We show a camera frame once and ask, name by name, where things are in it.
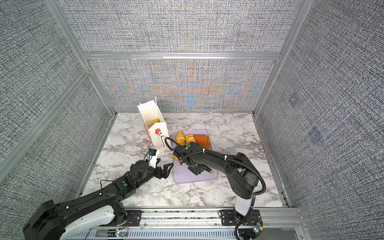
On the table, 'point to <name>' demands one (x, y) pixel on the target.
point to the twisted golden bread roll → (189, 138)
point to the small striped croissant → (175, 158)
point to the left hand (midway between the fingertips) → (167, 162)
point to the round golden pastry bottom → (156, 120)
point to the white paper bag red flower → (154, 123)
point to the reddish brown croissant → (203, 140)
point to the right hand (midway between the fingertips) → (202, 165)
